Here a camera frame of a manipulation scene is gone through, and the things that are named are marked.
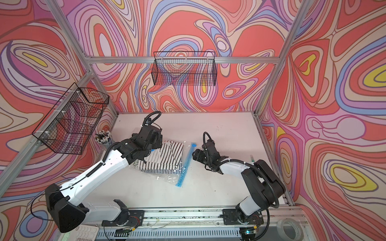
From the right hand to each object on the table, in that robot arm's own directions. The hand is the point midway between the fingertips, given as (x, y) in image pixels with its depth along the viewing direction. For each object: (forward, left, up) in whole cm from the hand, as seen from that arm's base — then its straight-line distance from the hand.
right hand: (197, 159), depth 91 cm
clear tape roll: (-37, -45, -1) cm, 58 cm away
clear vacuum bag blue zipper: (-12, +13, -1) cm, 18 cm away
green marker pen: (0, -35, -3) cm, 35 cm away
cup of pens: (+7, +53, +16) cm, 56 cm away
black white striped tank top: (-1, +19, +1) cm, 19 cm away
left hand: (+3, +23, +20) cm, 31 cm away
